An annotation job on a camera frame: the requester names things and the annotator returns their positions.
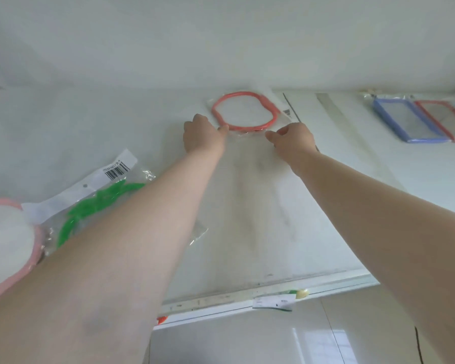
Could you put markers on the person's right hand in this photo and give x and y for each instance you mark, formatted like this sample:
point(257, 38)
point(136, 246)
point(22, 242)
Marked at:
point(295, 144)

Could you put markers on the person's left hand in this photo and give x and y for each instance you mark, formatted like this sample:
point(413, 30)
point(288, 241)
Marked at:
point(204, 136)

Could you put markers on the blue rectangular mirror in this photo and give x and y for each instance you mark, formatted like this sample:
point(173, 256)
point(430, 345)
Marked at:
point(409, 119)

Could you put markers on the red rectangular mirror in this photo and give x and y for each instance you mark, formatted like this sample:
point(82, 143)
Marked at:
point(445, 117)

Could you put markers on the person's left forearm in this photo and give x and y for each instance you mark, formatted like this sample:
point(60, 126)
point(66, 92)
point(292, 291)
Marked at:
point(117, 269)

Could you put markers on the person's right forearm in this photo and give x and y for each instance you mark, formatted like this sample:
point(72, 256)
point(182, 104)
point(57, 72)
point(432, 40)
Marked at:
point(394, 231)

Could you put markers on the clear tape strip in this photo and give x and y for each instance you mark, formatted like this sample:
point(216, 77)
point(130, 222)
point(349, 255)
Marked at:
point(349, 132)

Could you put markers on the green white price label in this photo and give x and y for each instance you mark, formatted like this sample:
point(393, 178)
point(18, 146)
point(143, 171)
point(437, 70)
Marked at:
point(271, 302)

